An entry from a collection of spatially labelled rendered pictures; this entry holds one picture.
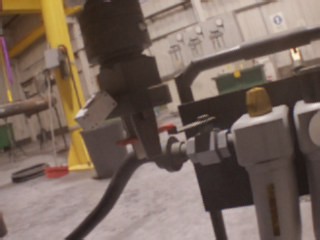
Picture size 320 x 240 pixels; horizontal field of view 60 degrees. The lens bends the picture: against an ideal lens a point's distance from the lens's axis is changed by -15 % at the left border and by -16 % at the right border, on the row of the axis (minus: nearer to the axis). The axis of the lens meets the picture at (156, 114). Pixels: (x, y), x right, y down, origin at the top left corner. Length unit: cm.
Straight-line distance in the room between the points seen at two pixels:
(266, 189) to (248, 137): 8
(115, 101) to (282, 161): 24
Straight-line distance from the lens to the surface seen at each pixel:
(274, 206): 46
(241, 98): 50
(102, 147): 251
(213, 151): 46
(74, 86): 349
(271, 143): 42
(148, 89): 36
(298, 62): 110
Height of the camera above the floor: 53
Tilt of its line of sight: 3 degrees down
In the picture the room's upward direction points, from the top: 16 degrees counter-clockwise
